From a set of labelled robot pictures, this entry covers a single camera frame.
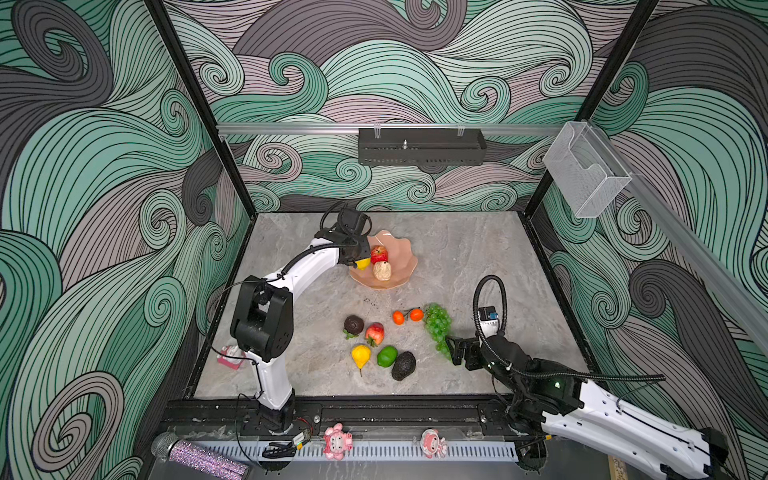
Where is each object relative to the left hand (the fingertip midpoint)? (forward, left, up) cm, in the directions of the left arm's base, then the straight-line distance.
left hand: (363, 247), depth 92 cm
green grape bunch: (-21, -23, -9) cm, 32 cm away
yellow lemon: (-6, 0, -1) cm, 6 cm away
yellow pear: (-30, -1, -9) cm, 32 cm away
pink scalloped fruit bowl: (+5, -13, -11) cm, 18 cm away
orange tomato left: (-18, -11, -10) cm, 24 cm away
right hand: (-28, -26, -2) cm, 38 cm away
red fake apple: (+4, -5, -8) cm, 10 cm away
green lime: (-30, -8, -9) cm, 33 cm away
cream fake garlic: (-4, -6, -7) cm, 10 cm away
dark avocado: (-33, -12, -9) cm, 36 cm away
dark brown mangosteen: (-22, +2, -10) cm, 24 cm away
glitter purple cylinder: (-51, +41, -9) cm, 67 cm away
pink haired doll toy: (-50, -18, -9) cm, 54 cm away
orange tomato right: (-17, -17, -12) cm, 27 cm away
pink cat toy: (-50, +4, -9) cm, 51 cm away
